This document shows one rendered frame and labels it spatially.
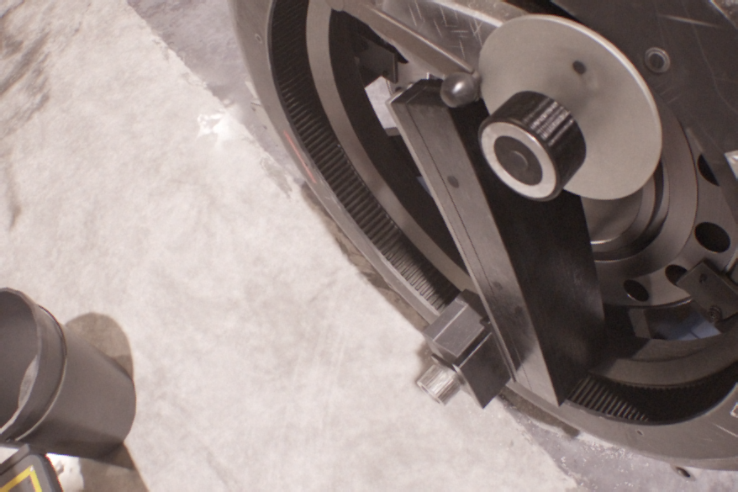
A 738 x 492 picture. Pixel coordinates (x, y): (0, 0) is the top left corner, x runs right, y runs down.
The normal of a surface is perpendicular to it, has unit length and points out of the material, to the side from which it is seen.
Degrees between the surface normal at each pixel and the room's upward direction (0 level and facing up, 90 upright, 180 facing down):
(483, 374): 61
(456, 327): 29
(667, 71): 90
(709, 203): 90
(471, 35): 90
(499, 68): 90
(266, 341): 0
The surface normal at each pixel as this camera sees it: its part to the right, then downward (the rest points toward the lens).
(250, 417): -0.15, -0.47
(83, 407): 0.97, 0.16
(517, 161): -0.71, 0.66
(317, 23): 0.10, 0.97
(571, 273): 0.53, 0.29
